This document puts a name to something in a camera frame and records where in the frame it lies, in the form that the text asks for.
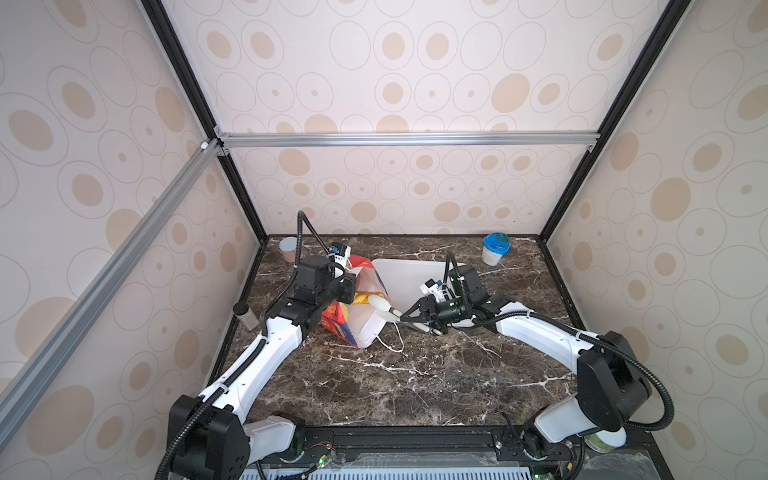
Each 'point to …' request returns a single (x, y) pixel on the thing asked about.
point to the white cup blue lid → (495, 245)
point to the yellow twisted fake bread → (361, 298)
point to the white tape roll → (606, 441)
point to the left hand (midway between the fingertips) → (362, 271)
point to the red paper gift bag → (357, 322)
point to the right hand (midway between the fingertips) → (407, 324)
